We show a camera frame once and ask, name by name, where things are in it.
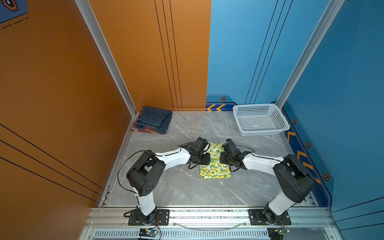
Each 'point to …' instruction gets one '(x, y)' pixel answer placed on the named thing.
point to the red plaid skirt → (144, 129)
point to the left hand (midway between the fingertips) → (209, 159)
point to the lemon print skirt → (215, 169)
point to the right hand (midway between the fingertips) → (220, 158)
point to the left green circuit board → (151, 232)
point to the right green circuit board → (281, 231)
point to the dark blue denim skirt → (158, 119)
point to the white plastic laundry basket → (254, 119)
